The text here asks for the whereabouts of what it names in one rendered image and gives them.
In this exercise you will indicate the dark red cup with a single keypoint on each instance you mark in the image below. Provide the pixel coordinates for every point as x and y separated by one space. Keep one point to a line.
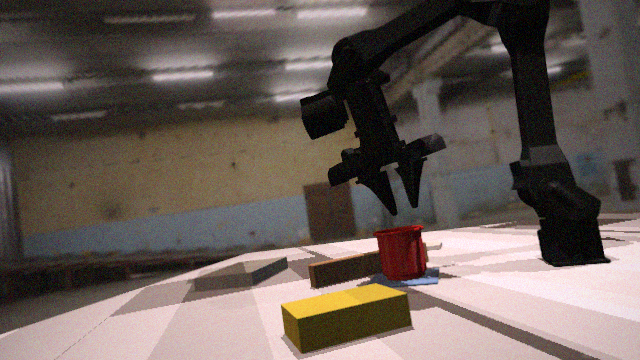
401 252

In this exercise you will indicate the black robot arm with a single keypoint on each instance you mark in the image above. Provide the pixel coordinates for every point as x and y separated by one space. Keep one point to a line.
570 233

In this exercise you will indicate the brown wooden bar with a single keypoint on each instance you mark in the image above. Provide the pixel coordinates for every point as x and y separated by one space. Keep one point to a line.
343 269

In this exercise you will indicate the yellow rectangular block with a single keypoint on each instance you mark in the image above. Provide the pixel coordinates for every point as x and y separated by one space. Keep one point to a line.
338 317

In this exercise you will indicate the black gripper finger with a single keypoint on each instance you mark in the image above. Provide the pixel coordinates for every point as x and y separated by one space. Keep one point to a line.
410 174
379 184

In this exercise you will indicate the beige flat block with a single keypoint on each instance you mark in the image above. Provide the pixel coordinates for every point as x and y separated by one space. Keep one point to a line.
240 274

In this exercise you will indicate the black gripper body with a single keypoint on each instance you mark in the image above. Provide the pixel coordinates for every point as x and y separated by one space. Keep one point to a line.
379 139

